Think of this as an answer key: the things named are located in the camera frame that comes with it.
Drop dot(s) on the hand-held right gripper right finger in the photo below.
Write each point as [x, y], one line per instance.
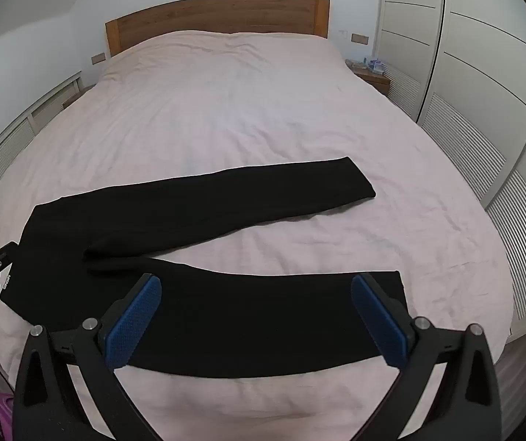
[378, 321]

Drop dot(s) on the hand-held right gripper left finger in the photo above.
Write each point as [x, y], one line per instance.
[133, 321]

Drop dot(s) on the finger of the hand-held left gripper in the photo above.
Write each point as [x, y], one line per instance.
[1, 259]

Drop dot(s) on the black pants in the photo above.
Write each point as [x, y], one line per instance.
[226, 211]

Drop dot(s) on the white louvered radiator cover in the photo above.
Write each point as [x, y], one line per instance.
[10, 142]

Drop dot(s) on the pink plastic object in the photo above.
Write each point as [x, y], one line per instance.
[1, 415]

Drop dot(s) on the wooden nightstand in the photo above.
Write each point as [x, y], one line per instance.
[375, 81]
[75, 96]

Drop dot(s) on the bed with pink sheet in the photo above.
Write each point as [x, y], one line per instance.
[254, 110]

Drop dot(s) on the blue and white boxes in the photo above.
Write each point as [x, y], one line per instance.
[375, 65]

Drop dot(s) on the white wardrobe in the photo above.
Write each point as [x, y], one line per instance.
[483, 78]

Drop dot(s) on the wooden headboard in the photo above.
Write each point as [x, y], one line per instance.
[217, 14]

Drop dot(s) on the wooden wall switch plate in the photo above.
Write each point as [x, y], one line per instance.
[359, 39]
[98, 58]

